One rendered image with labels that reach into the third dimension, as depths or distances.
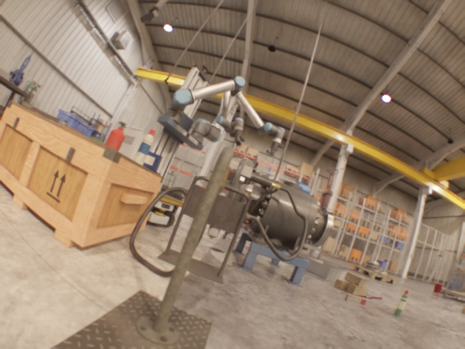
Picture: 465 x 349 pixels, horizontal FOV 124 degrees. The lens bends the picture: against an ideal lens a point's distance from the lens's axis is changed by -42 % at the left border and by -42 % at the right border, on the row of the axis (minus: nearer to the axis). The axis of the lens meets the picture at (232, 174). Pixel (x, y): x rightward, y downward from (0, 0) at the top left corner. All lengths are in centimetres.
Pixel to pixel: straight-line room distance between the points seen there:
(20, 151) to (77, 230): 60
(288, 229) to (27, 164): 203
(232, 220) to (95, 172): 84
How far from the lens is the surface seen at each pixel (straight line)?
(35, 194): 118
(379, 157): 1185
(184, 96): 193
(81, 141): 100
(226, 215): 134
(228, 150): 58
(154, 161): 146
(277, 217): 198
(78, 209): 96
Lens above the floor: 43
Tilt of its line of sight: 9 degrees up
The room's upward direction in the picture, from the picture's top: 22 degrees clockwise
